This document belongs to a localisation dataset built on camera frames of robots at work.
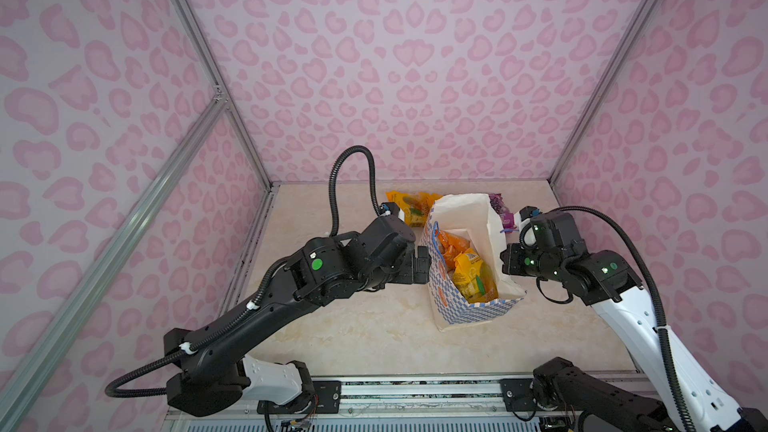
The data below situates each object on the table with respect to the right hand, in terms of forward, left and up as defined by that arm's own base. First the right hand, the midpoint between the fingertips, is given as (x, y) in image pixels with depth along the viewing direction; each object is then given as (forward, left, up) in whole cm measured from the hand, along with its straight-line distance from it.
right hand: (501, 254), depth 70 cm
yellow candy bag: (+31, +18, -19) cm, 41 cm away
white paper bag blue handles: (+13, +5, -1) cm, 14 cm away
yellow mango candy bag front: (0, +4, -12) cm, 12 cm away
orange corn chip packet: (+10, +9, -12) cm, 18 cm away
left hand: (-6, +20, +8) cm, 22 cm away
